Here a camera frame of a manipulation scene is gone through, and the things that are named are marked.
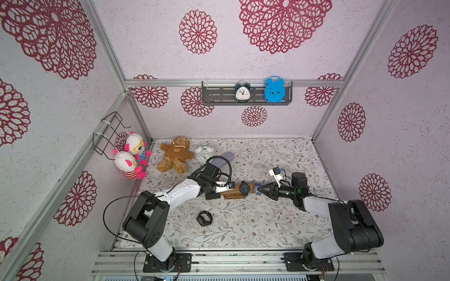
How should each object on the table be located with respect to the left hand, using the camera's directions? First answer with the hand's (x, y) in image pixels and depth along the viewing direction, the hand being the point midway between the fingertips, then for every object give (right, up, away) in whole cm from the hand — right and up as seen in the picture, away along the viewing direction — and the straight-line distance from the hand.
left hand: (215, 188), depth 92 cm
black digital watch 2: (-6, -14, -10) cm, 18 cm away
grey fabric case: (+4, +15, -15) cm, 22 cm away
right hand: (+21, +1, -6) cm, 22 cm away
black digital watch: (+15, +1, -5) cm, 16 cm away
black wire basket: (-47, +24, -17) cm, 55 cm away
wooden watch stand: (+10, -2, -4) cm, 11 cm away
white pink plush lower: (-42, +14, -8) cm, 45 cm away
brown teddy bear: (-24, +17, +11) cm, 32 cm away
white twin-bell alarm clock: (-7, +19, +9) cm, 22 cm away
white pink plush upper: (-43, +22, +2) cm, 48 cm away
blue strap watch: (+20, 0, -8) cm, 22 cm away
